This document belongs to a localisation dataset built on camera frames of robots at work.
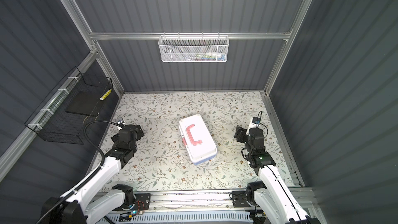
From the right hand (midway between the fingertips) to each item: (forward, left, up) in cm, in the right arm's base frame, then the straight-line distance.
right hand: (246, 128), depth 81 cm
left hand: (-1, +63, 0) cm, 63 cm away
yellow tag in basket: (+13, +75, +14) cm, 77 cm away
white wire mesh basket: (+72, +31, +6) cm, 79 cm away
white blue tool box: (-4, +26, -4) cm, 27 cm away
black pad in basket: (+7, +82, +14) cm, 83 cm away
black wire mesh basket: (-8, +87, +19) cm, 89 cm away
